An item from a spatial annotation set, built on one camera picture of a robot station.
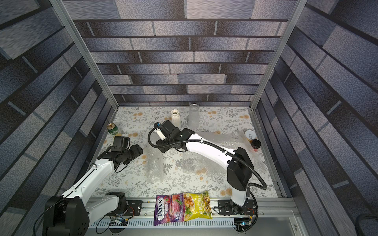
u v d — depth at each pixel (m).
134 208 0.73
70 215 0.39
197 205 0.71
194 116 0.98
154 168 0.79
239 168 0.44
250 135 0.97
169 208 0.71
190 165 0.88
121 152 0.66
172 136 0.59
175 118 0.95
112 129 0.93
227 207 0.73
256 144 0.95
